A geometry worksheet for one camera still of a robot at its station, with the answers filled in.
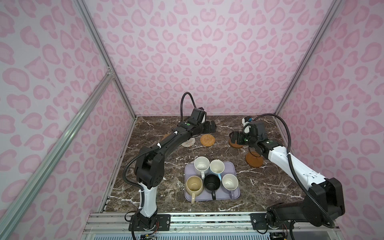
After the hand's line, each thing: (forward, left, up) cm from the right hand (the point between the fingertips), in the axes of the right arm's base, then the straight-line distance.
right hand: (237, 133), depth 84 cm
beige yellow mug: (-23, +24, -18) cm, 38 cm away
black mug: (-22, +14, -17) cm, 31 cm away
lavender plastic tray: (-11, +2, -20) cm, 23 cm away
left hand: (+6, +14, 0) cm, 15 cm away
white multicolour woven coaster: (+6, +28, -19) cm, 35 cm away
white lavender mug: (-21, +4, -17) cm, 28 cm away
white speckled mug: (-11, +20, -18) cm, 29 cm away
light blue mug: (-13, +11, -16) cm, 24 cm away
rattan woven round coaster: (+8, +16, -19) cm, 26 cm away
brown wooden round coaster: (-9, +3, +2) cm, 9 cm away
